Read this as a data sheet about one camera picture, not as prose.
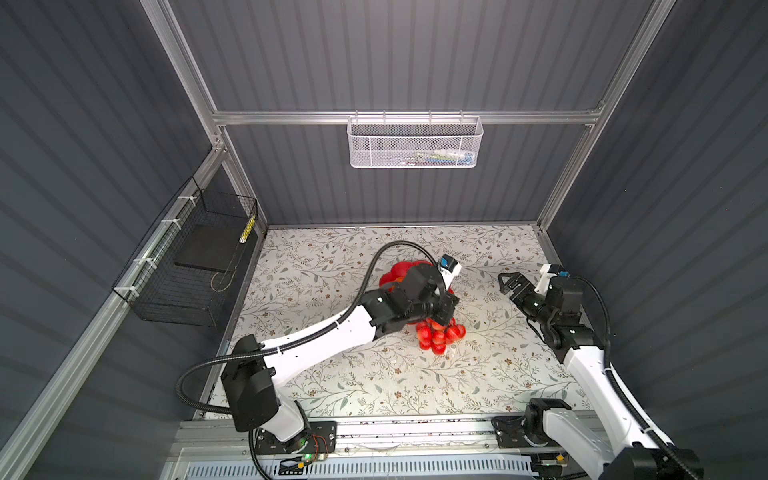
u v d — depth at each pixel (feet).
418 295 1.80
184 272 2.40
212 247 2.40
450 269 2.06
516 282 2.37
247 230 2.67
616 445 1.36
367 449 2.38
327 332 1.53
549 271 2.41
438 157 3.04
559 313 1.97
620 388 1.52
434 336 2.36
